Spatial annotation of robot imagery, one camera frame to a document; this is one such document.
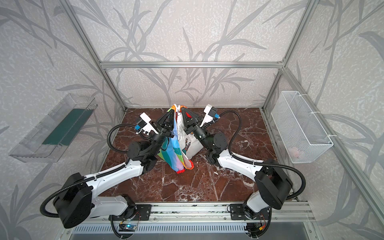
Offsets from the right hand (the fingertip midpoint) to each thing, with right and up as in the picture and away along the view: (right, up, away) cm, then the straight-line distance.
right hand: (184, 105), depth 60 cm
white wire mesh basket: (+49, -12, +2) cm, 50 cm away
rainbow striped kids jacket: (-3, -20, +4) cm, 20 cm away
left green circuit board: (-29, -58, +11) cm, 65 cm away
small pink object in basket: (+54, -22, +13) cm, 59 cm away
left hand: (-3, -2, -2) cm, 4 cm away
